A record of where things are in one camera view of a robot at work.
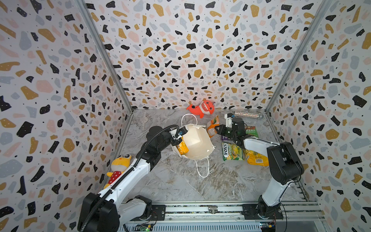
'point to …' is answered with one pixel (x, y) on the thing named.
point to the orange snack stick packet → (210, 128)
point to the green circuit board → (144, 227)
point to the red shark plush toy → (204, 107)
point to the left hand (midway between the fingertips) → (181, 123)
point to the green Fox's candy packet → (232, 152)
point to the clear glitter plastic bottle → (249, 114)
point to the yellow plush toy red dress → (118, 165)
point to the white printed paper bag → (199, 140)
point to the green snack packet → (251, 130)
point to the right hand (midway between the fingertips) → (213, 124)
